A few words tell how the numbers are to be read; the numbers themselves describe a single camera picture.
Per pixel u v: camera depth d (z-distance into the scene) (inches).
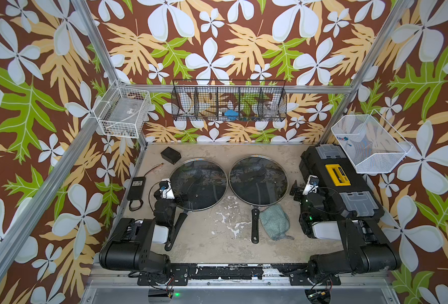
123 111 33.9
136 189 38.9
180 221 31.4
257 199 44.7
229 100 38.9
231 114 37.3
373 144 32.2
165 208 26.6
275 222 33.3
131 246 17.4
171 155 44.6
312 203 26.8
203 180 35.9
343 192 30.9
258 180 36.3
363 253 17.0
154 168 42.5
